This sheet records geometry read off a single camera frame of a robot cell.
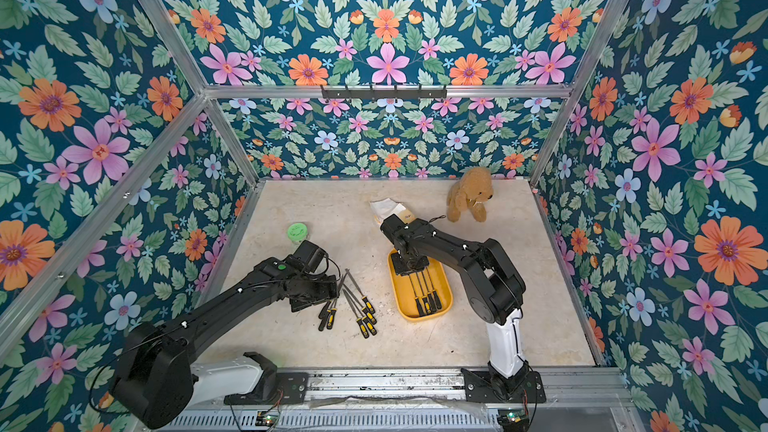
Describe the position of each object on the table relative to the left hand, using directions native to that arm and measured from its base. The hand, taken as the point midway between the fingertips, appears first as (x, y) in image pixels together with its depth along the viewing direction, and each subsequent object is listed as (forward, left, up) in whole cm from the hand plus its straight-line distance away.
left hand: (334, 296), depth 83 cm
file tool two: (-1, -28, -6) cm, 28 cm away
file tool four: (-4, -24, -5) cm, 25 cm away
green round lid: (+24, +15, -1) cm, 28 cm away
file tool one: (+1, -29, -6) cm, 30 cm away
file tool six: (+1, -8, -5) cm, 10 cm away
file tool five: (-2, +3, -6) cm, 7 cm away
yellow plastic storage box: (-2, -20, -5) cm, 21 cm away
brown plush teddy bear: (+27, -44, +9) cm, 52 cm away
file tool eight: (-8, -10, -6) cm, 14 cm away
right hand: (+9, -22, -4) cm, 24 cm away
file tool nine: (-5, -6, -6) cm, 10 cm away
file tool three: (-1, -26, -6) cm, 26 cm away
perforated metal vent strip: (-29, -2, -7) cm, 29 cm away
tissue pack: (+34, -16, -3) cm, 38 cm away
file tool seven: (-6, -11, -6) cm, 14 cm away
